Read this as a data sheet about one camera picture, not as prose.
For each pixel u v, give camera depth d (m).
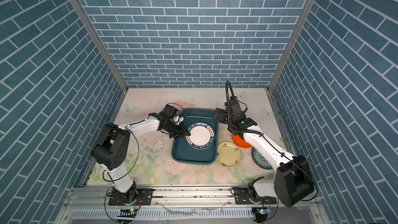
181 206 0.72
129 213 0.72
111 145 0.49
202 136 0.93
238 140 0.92
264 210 0.71
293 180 0.41
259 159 0.87
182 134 0.81
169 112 0.77
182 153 0.89
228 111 0.62
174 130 0.80
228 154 0.87
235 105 0.63
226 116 0.63
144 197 0.73
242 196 0.74
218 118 0.75
